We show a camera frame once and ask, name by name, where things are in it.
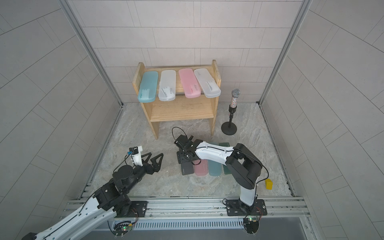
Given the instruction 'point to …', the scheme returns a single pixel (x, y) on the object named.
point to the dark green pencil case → (225, 169)
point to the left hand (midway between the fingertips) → (160, 154)
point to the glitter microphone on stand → (230, 128)
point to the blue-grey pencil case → (215, 168)
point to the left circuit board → (121, 228)
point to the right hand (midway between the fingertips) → (183, 158)
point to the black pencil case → (187, 168)
